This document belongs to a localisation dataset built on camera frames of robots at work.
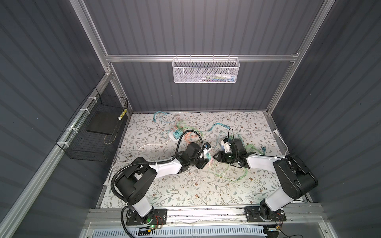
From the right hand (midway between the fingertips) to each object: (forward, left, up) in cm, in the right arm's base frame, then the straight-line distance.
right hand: (217, 158), depth 92 cm
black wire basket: (0, +64, +27) cm, 70 cm away
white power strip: (+16, +30, +1) cm, 34 cm away
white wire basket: (+72, +7, +19) cm, 75 cm away
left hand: (0, +8, +3) cm, 8 cm away
